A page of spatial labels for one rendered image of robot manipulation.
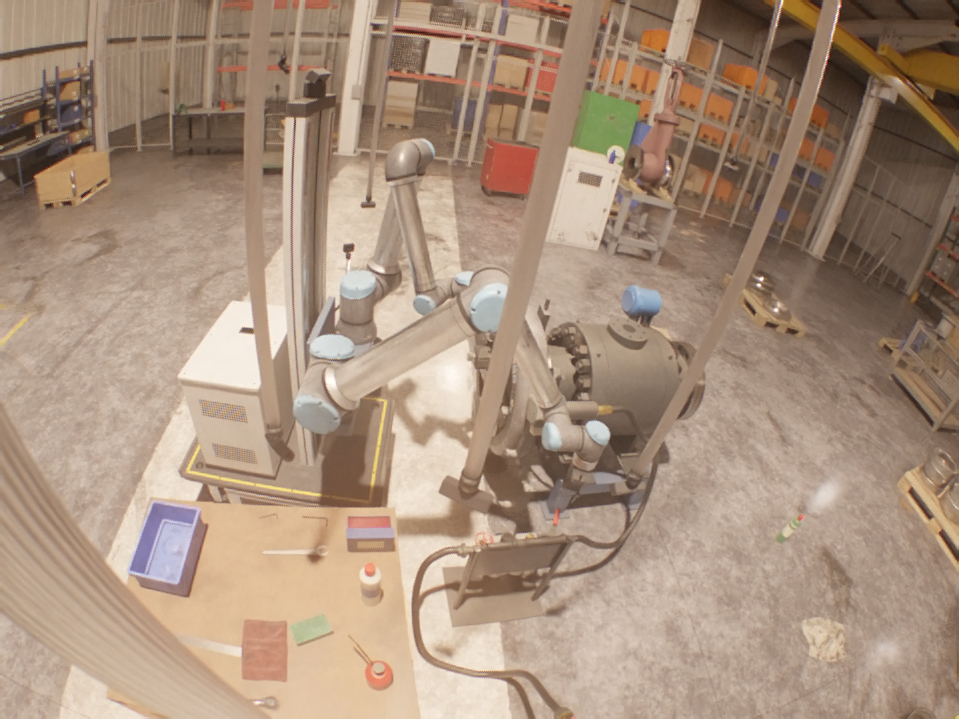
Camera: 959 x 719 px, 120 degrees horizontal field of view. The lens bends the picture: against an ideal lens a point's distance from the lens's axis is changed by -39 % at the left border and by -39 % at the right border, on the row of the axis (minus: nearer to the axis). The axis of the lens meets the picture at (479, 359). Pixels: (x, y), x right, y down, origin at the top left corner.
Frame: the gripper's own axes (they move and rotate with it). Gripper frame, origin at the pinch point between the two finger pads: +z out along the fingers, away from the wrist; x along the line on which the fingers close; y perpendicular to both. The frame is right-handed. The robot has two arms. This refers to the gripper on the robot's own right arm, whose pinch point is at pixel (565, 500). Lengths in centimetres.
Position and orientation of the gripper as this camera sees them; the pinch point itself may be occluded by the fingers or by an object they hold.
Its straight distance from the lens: 178.6
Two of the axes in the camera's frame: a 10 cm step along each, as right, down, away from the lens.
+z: -1.8, 8.0, 5.8
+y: 3.0, -5.2, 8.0
